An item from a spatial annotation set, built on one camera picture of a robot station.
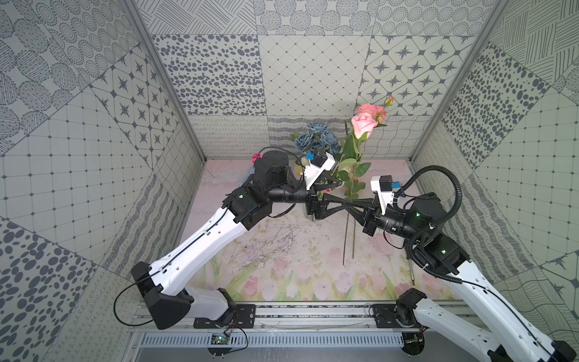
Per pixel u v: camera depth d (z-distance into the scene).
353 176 0.58
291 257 0.88
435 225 0.45
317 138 0.78
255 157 0.45
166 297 0.38
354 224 0.58
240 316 0.74
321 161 0.47
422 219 0.46
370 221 0.52
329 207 0.49
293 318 0.76
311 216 0.95
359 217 0.57
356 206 0.58
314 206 0.49
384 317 0.74
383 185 0.51
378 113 0.81
